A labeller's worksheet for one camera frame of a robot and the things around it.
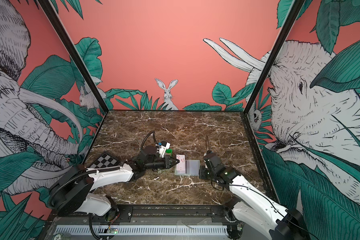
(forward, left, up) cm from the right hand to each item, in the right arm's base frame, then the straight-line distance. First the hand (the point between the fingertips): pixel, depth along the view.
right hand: (198, 170), depth 81 cm
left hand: (+2, +10, +6) cm, 12 cm away
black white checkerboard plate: (+7, +56, -4) cm, 57 cm away
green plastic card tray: (+6, +16, +10) cm, 20 cm away
